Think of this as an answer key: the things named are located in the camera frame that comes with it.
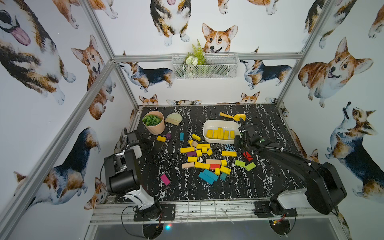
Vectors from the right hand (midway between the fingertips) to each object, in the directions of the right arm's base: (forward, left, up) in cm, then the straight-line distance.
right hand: (235, 138), depth 87 cm
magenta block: (-19, +41, -12) cm, 46 cm away
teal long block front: (-18, +17, -11) cm, 27 cm away
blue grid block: (0, +2, -11) cm, 11 cm away
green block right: (-12, -9, -12) cm, 19 cm away
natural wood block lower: (-11, +28, -11) cm, 32 cm away
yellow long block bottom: (-12, +20, -10) cm, 25 cm away
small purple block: (+9, +42, -10) cm, 44 cm away
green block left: (-10, -3, -12) cm, 16 cm away
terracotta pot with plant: (+12, +50, +1) cm, 51 cm away
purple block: (-4, +26, -11) cm, 28 cm away
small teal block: (-18, +8, -10) cm, 22 cm away
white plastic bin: (+10, +6, -8) cm, 14 cm away
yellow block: (+7, +47, -11) cm, 49 cm away
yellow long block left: (-1, +30, -11) cm, 32 cm away
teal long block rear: (-17, +14, -11) cm, 25 cm away
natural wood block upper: (-9, +13, -10) cm, 19 cm away
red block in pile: (-12, +13, -11) cm, 21 cm away
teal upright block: (+8, +33, -10) cm, 36 cm away
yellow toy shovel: (+27, -7, -12) cm, 30 cm away
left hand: (+5, +51, -7) cm, 52 cm away
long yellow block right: (-4, +3, -11) cm, 12 cm away
